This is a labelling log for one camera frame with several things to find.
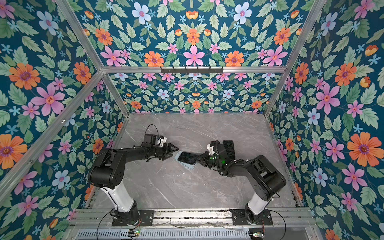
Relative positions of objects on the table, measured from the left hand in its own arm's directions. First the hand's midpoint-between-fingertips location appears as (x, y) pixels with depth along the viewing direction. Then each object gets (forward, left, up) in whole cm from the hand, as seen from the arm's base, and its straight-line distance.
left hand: (177, 148), depth 92 cm
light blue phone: (-2, +1, -6) cm, 6 cm away
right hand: (-8, -11, +2) cm, 14 cm away
